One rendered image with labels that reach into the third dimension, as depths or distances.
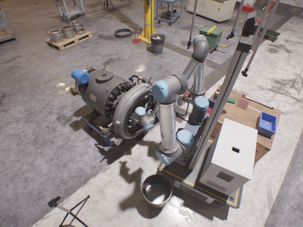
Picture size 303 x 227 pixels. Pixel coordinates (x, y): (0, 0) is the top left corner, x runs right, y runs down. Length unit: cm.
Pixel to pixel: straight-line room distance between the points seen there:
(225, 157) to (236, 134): 31
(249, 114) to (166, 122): 172
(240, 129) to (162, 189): 110
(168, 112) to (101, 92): 123
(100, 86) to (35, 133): 155
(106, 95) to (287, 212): 260
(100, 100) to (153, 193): 127
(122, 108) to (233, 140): 114
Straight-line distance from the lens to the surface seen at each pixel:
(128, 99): 171
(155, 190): 204
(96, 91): 211
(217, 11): 737
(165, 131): 109
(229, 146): 161
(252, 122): 249
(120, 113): 173
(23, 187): 275
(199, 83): 168
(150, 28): 532
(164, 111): 97
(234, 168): 152
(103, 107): 202
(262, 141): 235
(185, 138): 135
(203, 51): 138
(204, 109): 167
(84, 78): 213
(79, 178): 242
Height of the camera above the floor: 209
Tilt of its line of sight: 48 degrees down
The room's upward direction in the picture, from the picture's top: straight up
